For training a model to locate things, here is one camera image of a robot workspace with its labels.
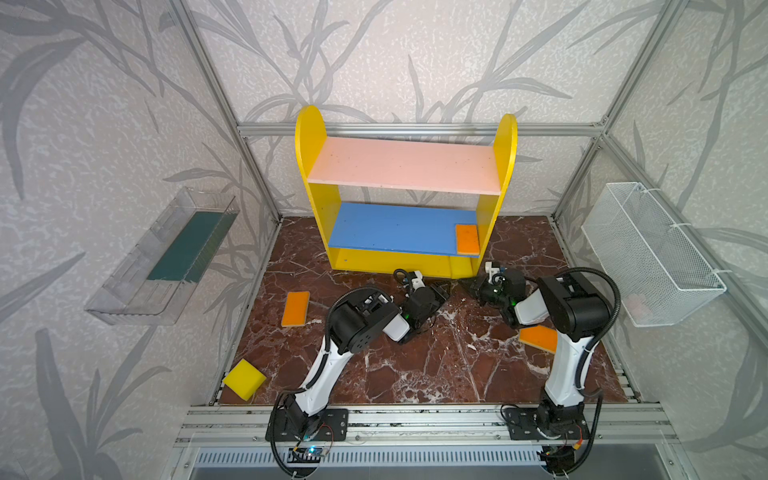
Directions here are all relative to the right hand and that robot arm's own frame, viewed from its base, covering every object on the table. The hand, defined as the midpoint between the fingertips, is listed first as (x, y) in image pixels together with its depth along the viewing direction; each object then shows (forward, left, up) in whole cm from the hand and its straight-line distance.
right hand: (459, 272), depth 98 cm
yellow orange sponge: (+4, -1, +11) cm, 12 cm away
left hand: (-2, +2, +1) cm, 3 cm away
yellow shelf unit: (+7, +21, +9) cm, 24 cm away
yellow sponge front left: (-32, +62, -3) cm, 70 cm away
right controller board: (-50, -18, -4) cm, 53 cm away
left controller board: (-49, +43, -6) cm, 65 cm away
